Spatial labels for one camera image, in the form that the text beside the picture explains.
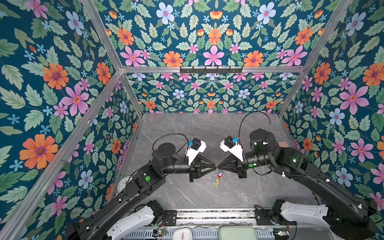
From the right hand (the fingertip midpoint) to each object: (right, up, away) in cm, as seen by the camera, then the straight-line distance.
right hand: (219, 164), depth 56 cm
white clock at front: (-16, -35, +12) cm, 40 cm away
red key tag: (+4, -15, +31) cm, 35 cm away
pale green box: (+9, -34, +12) cm, 37 cm away
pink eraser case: (+49, +3, +46) cm, 67 cm away
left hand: (-2, 0, -4) cm, 4 cm away
